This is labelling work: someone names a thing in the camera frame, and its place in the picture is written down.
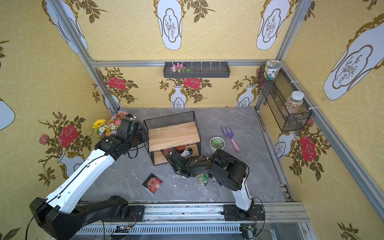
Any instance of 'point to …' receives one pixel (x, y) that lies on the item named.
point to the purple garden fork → (231, 134)
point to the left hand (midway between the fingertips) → (141, 132)
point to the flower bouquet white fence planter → (106, 128)
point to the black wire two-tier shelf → (165, 134)
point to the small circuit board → (122, 228)
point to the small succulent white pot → (216, 142)
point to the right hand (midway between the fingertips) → (170, 152)
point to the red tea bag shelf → (153, 183)
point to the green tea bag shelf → (203, 178)
